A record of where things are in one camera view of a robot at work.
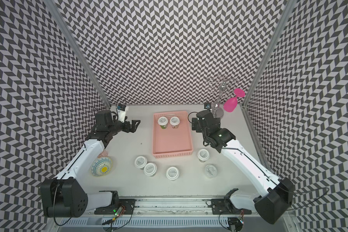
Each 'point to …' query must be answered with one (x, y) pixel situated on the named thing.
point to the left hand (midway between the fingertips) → (132, 120)
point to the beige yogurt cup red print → (174, 121)
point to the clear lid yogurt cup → (210, 171)
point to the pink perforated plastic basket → (170, 142)
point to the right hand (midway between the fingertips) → (205, 122)
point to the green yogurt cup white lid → (163, 122)
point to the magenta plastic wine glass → (230, 104)
